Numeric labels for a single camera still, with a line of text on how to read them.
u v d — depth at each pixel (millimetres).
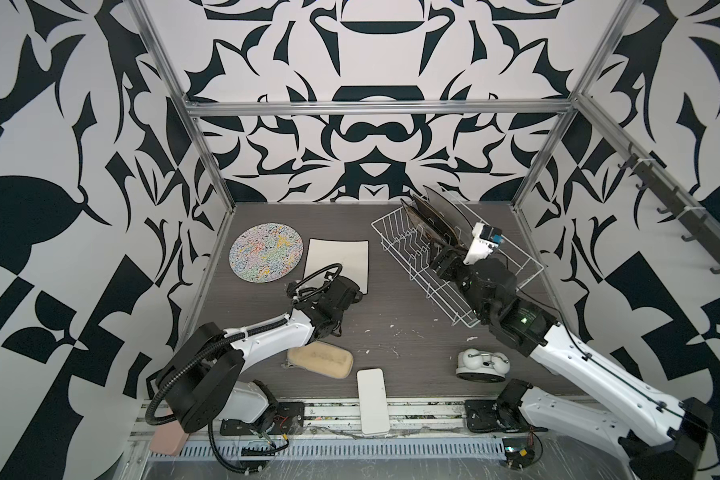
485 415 744
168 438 698
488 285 503
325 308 671
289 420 741
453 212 1046
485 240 590
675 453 375
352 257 1023
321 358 804
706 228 551
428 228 867
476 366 716
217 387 415
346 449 649
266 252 1050
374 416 705
